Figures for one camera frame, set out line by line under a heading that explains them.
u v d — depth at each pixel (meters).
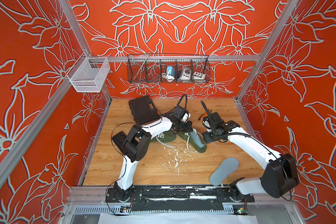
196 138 0.92
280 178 0.40
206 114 0.67
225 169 0.81
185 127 0.81
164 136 0.89
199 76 0.94
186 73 0.90
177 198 0.73
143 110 1.07
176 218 0.67
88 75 0.93
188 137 0.88
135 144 0.53
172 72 0.83
